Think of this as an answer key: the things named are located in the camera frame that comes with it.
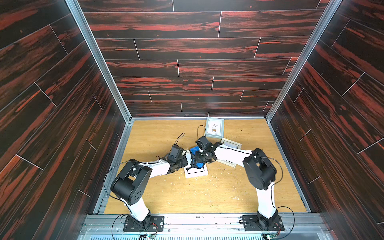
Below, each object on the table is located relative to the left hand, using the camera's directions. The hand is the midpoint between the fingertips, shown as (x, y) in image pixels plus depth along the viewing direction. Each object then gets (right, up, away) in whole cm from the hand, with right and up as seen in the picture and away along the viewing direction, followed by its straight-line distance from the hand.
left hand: (187, 161), depth 96 cm
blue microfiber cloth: (+4, -1, -5) cm, 6 cm away
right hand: (+8, +2, +2) cm, 9 cm away
